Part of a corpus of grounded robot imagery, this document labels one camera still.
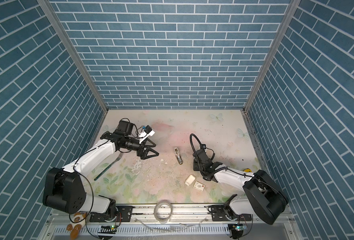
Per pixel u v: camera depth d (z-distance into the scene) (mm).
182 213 754
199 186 825
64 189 422
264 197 428
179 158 931
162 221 702
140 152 694
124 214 738
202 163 680
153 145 825
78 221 692
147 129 711
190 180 856
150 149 701
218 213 738
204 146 806
